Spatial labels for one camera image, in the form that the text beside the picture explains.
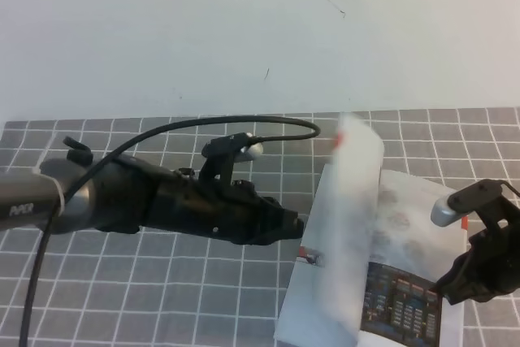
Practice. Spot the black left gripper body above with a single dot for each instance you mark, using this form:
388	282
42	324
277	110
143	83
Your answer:
233	212

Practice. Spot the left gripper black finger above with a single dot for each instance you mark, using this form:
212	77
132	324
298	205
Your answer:
299	227

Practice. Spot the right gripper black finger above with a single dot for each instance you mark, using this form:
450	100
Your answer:
446	288

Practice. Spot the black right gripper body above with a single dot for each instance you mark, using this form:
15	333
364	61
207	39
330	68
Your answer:
490	268

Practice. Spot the white logistics brochure book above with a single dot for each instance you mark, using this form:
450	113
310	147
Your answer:
374	244

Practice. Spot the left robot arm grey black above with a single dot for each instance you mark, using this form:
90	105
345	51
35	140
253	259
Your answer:
129	194

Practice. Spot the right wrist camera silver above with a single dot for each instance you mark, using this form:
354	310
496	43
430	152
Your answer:
485	198

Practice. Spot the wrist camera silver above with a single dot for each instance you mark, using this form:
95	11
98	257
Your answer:
222	153
485	198

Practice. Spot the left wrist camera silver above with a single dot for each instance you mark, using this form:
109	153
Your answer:
222	153

